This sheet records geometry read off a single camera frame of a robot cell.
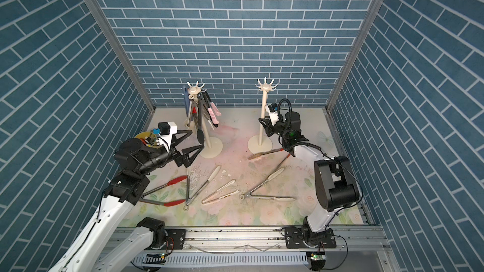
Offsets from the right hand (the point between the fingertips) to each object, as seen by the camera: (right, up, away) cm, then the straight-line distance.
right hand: (263, 118), depth 89 cm
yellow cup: (-57, -10, +4) cm, 58 cm away
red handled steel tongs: (-29, +2, -13) cm, 32 cm away
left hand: (-23, -9, -25) cm, 35 cm away
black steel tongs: (-28, -8, -8) cm, 30 cm away
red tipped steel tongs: (-41, -38, -5) cm, 56 cm away
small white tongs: (-26, -37, -4) cm, 45 cm away
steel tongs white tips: (-34, -36, -6) cm, 50 cm away
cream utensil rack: (0, -14, +13) cm, 19 cm away
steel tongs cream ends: (-7, -35, -5) cm, 36 cm away
